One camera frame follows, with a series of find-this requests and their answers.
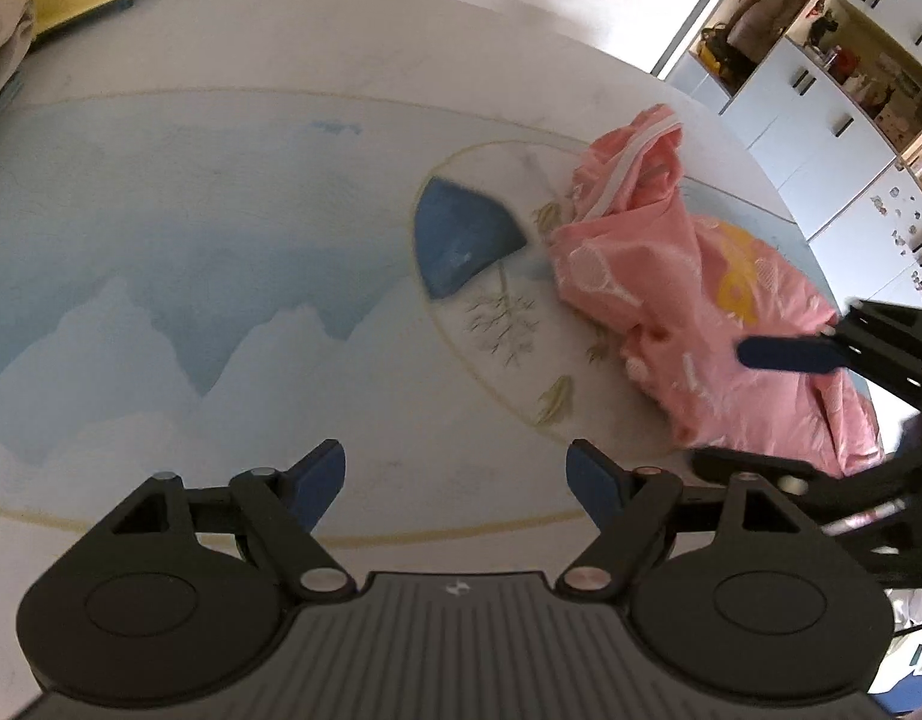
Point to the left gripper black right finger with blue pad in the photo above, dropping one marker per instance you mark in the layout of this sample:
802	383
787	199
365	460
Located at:
638	515

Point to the white cabinet with shelves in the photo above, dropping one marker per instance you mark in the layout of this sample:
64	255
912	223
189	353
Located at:
826	95

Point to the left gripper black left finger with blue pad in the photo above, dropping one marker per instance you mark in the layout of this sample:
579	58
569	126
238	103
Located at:
257	529

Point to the pink tennis print shirt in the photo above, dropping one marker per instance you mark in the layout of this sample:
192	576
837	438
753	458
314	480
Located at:
679	291

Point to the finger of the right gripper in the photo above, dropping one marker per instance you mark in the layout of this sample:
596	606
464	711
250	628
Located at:
804	355
885	500

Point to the beige folded cloth pile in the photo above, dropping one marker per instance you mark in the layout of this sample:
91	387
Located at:
16	35

